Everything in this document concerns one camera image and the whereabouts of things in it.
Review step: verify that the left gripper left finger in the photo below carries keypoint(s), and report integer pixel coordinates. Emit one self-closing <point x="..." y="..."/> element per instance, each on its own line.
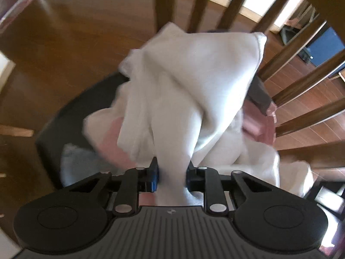
<point x="148" y="178"/>

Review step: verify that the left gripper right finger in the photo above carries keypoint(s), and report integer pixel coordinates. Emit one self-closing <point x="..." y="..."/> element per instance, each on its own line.
<point x="195" y="178"/>

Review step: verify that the white knit sweater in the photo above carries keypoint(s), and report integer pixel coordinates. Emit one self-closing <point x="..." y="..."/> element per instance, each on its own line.
<point x="183" y="105"/>

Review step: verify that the black laundry basket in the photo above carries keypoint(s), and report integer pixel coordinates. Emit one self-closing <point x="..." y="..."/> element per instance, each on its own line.
<point x="66" y="126"/>

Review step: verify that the blue storage box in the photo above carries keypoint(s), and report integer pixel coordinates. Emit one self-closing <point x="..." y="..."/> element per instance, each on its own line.
<point x="324" y="47"/>

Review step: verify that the wooden chair with basket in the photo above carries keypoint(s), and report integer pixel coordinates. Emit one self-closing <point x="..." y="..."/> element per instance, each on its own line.
<point x="326" y="160"/>

